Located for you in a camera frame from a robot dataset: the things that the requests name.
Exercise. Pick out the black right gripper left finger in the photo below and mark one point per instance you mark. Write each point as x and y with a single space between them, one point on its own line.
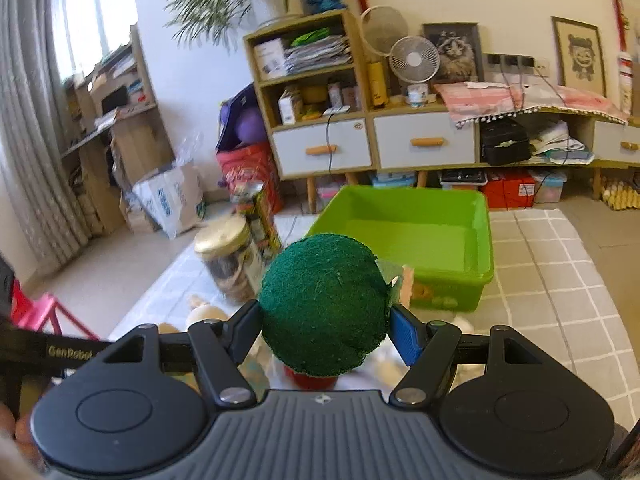
219 348

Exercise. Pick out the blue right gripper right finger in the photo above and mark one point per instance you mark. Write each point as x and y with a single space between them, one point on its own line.
429 351

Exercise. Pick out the dark green felt ball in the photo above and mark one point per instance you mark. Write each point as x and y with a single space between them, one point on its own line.
325 305

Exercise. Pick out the glass jar gold lid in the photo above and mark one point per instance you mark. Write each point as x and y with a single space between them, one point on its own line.
231 257

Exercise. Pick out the green plastic bin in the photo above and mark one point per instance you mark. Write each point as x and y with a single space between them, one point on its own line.
442 238

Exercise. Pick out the grey checkered rug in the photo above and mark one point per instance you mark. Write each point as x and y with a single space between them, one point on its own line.
545 286

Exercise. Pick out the tall printed snack can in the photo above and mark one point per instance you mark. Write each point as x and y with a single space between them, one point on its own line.
250 200

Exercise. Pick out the white paper bag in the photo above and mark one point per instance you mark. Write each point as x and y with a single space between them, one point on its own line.
173 198

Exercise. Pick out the red snack bucket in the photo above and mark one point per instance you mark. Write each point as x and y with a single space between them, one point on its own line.
254 162

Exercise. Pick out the red box under cabinet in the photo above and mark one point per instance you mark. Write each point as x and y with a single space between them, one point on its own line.
509 189

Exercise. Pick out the grey curtain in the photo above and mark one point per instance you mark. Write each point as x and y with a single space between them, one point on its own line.
35 127

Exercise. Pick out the black bag in shelf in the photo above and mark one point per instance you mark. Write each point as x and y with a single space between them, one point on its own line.
503 142

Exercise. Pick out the purple plush toy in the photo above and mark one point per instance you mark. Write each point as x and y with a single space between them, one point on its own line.
240 121

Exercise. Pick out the wooden bookshelf at window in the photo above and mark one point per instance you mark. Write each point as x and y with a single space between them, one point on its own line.
120 135

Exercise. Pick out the yellow egg tray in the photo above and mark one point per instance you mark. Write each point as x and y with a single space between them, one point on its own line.
619 195

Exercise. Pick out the pink cloth on cabinet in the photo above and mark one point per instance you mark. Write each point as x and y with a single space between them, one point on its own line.
488 101

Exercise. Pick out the yellow bottle on cabinet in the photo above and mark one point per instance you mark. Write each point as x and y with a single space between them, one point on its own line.
377 84

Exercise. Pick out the white desk fan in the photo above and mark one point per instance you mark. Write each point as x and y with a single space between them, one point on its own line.
414 59

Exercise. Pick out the wooden cabinet with white drawers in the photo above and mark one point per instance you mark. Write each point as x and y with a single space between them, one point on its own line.
390 138

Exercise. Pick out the framed cat picture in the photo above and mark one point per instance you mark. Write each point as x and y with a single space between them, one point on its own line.
459 50

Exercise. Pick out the white round racket fan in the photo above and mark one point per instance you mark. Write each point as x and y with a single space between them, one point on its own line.
381 27

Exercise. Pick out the framed cartoon girl picture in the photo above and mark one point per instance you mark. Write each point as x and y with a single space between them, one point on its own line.
579 50

